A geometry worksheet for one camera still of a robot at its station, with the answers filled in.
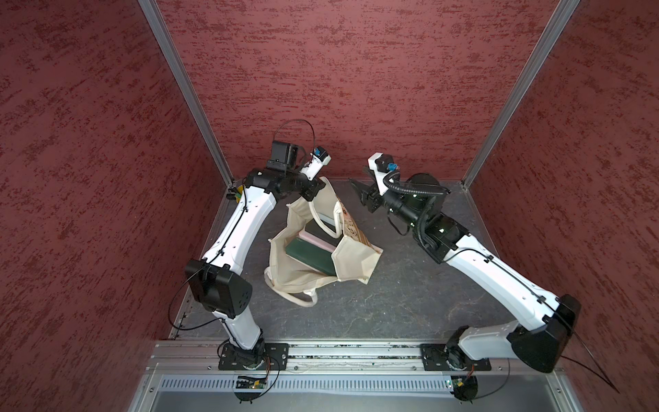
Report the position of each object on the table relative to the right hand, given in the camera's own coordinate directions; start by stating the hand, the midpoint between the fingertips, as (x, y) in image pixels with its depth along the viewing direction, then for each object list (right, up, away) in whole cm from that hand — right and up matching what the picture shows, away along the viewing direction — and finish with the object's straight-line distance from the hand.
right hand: (355, 179), depth 65 cm
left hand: (-10, -1, +13) cm, 17 cm away
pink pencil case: (-11, -19, +20) cm, 30 cm away
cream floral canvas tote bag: (-17, -30, +8) cm, 35 cm away
